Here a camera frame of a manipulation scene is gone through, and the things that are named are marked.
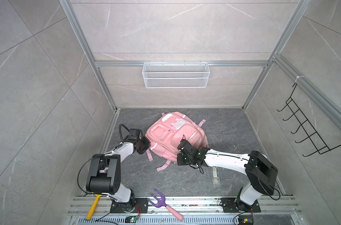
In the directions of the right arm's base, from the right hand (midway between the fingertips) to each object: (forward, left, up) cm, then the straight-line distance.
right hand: (178, 160), depth 85 cm
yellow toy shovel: (-24, +46, -3) cm, 52 cm away
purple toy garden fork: (-22, +10, -5) cm, 25 cm away
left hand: (+14, +18, 0) cm, 22 cm away
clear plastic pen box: (-9, -22, -3) cm, 24 cm away
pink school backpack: (+17, +8, +4) cm, 19 cm away
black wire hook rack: (-1, -64, +26) cm, 69 cm away
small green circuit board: (-29, +25, -3) cm, 38 cm away
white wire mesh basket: (+55, 0, +25) cm, 60 cm away
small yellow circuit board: (-30, -34, -6) cm, 46 cm away
